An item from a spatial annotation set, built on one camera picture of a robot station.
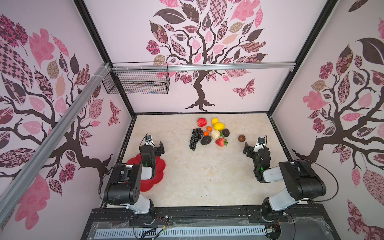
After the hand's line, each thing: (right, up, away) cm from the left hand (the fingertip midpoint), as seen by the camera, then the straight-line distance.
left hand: (154, 145), depth 94 cm
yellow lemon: (+45, +12, +14) cm, 48 cm away
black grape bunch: (+28, +6, +8) cm, 30 cm away
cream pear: (+41, +7, +8) cm, 42 cm away
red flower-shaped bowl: (0, -21, -13) cm, 24 cm away
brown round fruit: (+59, +4, +7) cm, 60 cm away
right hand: (+64, +2, -2) cm, 64 cm away
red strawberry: (+44, +1, +4) cm, 45 cm away
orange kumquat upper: (+37, +10, +13) cm, 41 cm away
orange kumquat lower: (+35, +7, +11) cm, 37 cm away
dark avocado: (+34, +3, +4) cm, 34 cm away
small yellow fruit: (+42, +16, +17) cm, 48 cm away
